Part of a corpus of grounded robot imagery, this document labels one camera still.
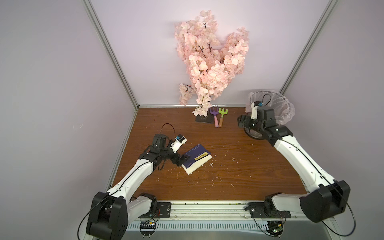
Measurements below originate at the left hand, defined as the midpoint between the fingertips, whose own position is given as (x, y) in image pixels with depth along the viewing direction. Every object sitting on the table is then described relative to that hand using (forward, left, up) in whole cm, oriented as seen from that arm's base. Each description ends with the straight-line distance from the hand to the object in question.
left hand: (184, 150), depth 82 cm
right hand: (+14, -35, +16) cm, 40 cm away
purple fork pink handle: (+39, -21, -12) cm, 46 cm away
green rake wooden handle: (+40, -26, -12) cm, 50 cm away
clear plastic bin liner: (+22, -59, +11) cm, 64 cm away
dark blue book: (+1, -8, -9) cm, 12 cm away
